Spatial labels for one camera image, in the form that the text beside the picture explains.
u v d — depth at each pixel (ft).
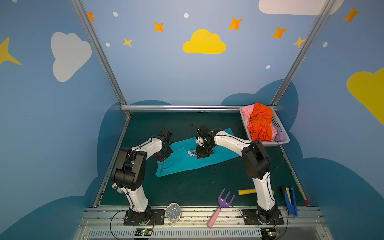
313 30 2.56
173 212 2.35
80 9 2.27
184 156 3.15
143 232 2.32
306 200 2.78
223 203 2.58
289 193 2.67
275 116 3.53
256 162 1.79
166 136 2.60
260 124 3.32
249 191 2.64
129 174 1.58
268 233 2.33
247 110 3.68
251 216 2.46
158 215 2.42
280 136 3.12
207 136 2.40
